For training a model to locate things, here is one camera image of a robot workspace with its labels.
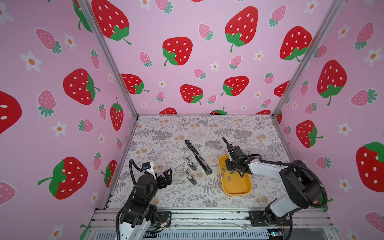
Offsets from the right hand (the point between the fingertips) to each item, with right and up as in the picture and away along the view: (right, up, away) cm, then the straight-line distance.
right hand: (228, 162), depth 94 cm
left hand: (-37, -1, -17) cm, 41 cm away
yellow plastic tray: (+2, -12, -7) cm, 14 cm away
